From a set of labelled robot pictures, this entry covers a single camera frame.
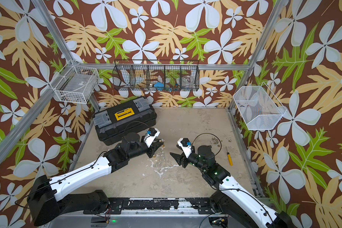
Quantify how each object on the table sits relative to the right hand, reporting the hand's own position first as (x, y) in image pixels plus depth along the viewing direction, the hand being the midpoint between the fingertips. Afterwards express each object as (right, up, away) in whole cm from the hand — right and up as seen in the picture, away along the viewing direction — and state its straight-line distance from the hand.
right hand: (174, 148), depth 73 cm
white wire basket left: (-61, +38, +13) cm, 73 cm away
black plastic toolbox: (-39, +13, +15) cm, 44 cm away
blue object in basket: (-9, +38, +22) cm, 45 cm away
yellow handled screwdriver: (+37, -9, +18) cm, 42 cm away
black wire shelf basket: (-12, +47, +25) cm, 54 cm away
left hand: (-6, +5, +1) cm, 8 cm away
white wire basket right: (+52, +22, +10) cm, 57 cm away
